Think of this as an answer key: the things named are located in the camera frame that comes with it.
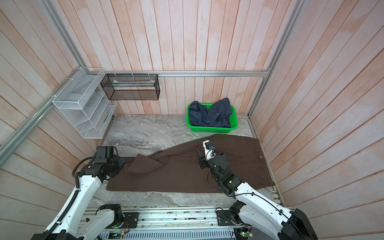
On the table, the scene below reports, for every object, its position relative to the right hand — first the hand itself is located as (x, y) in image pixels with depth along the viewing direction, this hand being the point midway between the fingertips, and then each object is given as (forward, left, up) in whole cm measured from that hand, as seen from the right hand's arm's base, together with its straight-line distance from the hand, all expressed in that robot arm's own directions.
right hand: (201, 148), depth 78 cm
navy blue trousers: (+37, -15, -12) cm, 41 cm away
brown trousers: (-3, +15, -19) cm, 24 cm away
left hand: (-7, +42, -6) cm, 43 cm away
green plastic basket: (+25, -10, -14) cm, 30 cm away
